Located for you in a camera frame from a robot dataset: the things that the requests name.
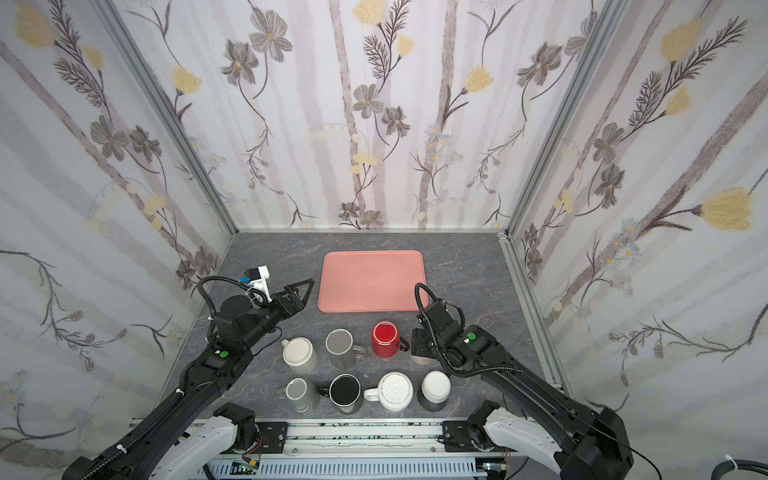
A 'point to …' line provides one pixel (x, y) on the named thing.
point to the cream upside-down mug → (299, 355)
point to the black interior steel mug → (344, 392)
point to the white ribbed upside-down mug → (394, 392)
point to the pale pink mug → (421, 360)
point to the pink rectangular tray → (370, 280)
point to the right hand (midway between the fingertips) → (414, 337)
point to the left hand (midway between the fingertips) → (302, 279)
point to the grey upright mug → (341, 350)
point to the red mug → (386, 341)
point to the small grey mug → (301, 396)
